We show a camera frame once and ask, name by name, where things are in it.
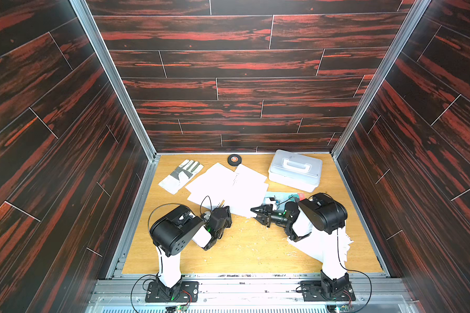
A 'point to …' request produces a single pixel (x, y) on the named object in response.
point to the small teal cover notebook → (279, 199)
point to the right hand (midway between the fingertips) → (252, 209)
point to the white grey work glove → (187, 169)
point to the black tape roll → (234, 160)
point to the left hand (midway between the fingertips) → (234, 205)
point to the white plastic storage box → (296, 170)
